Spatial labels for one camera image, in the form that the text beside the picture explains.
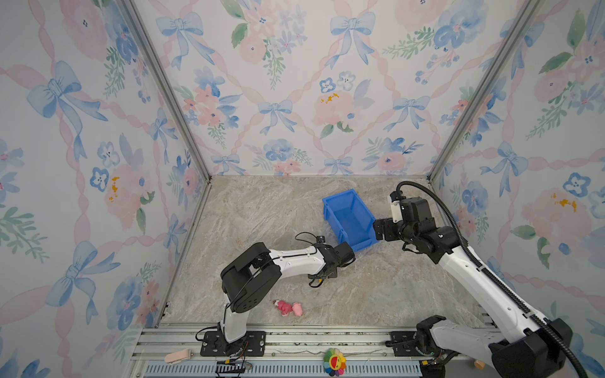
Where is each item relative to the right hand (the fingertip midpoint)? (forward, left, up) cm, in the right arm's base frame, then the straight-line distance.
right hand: (387, 220), depth 79 cm
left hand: (-9, +19, -20) cm, 29 cm away
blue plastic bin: (+16, +9, -21) cm, 27 cm away
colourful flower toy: (-38, +18, -19) cm, 46 cm away
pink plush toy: (-24, +34, -17) cm, 45 cm away
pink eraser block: (-38, +65, -17) cm, 77 cm away
